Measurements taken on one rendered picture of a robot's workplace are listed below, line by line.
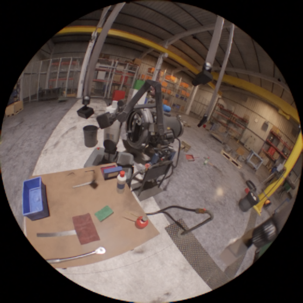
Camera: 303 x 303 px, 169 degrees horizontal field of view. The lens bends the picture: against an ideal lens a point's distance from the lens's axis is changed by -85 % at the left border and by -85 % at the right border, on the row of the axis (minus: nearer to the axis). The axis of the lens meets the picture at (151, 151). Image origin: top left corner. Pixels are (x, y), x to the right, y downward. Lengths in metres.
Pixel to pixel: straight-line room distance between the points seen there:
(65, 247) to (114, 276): 0.61
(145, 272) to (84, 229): 0.78
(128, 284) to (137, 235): 0.70
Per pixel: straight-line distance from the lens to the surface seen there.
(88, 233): 0.76
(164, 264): 1.32
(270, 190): 3.45
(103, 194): 0.87
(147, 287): 1.32
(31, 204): 1.04
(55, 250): 0.85
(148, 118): 1.45
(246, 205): 2.67
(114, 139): 1.16
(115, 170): 0.88
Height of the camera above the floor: 1.21
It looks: 31 degrees down
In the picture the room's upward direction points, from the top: 19 degrees clockwise
